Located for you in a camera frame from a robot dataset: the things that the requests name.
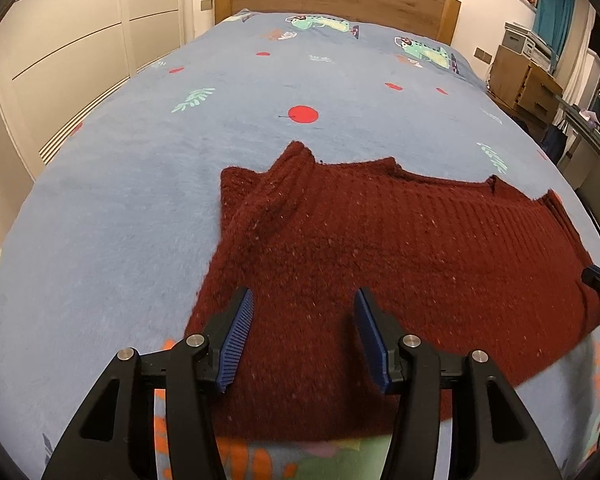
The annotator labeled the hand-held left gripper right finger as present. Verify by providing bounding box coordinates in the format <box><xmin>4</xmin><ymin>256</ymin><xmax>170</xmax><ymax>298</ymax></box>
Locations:
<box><xmin>354</xmin><ymin>287</ymin><xmax>563</xmax><ymax>480</ymax></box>

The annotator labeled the white wardrobe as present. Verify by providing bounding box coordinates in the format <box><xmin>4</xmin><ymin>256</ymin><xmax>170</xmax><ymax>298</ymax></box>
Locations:
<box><xmin>0</xmin><ymin>0</ymin><xmax>217</xmax><ymax>182</ymax></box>

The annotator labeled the white desk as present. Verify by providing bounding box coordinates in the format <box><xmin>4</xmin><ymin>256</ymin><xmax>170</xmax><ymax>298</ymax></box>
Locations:
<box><xmin>559</xmin><ymin>92</ymin><xmax>600</xmax><ymax>153</ymax></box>

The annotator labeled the blue printed blanket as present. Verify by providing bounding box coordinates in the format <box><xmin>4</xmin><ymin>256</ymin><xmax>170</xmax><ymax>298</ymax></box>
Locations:
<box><xmin>0</xmin><ymin>8</ymin><xmax>600</xmax><ymax>480</ymax></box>

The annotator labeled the wooden nightstand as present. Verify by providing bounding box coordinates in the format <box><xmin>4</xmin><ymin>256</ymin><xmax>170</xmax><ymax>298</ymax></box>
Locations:
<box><xmin>488</xmin><ymin>45</ymin><xmax>564</xmax><ymax>124</ymax></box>

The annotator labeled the dark blue bag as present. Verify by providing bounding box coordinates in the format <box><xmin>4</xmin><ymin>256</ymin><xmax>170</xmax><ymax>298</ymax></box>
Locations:
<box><xmin>542</xmin><ymin>122</ymin><xmax>584</xmax><ymax>162</ymax></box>

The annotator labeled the teal curtain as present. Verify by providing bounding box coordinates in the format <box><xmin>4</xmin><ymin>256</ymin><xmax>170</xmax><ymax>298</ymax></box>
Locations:
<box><xmin>533</xmin><ymin>0</ymin><xmax>579</xmax><ymax>72</ymax></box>

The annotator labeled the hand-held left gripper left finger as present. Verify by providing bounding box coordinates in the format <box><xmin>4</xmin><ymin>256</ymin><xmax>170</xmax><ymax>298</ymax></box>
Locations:
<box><xmin>40</xmin><ymin>286</ymin><xmax>256</xmax><ymax>480</ymax></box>

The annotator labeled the dark red knit sweater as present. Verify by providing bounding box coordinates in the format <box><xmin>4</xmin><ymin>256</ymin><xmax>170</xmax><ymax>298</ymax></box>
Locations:
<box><xmin>182</xmin><ymin>140</ymin><xmax>600</xmax><ymax>444</ymax></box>

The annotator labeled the white printer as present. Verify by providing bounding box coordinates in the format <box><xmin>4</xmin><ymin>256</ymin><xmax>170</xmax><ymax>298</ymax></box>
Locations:
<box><xmin>502</xmin><ymin>22</ymin><xmax>554</xmax><ymax>71</ymax></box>

